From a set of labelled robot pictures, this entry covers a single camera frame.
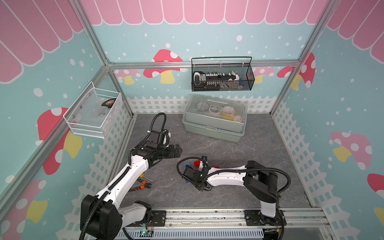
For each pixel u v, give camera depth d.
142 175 0.87
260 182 0.48
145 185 0.85
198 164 0.81
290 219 0.74
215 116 0.92
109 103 0.78
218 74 0.92
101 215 0.39
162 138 0.65
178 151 0.74
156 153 0.61
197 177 0.67
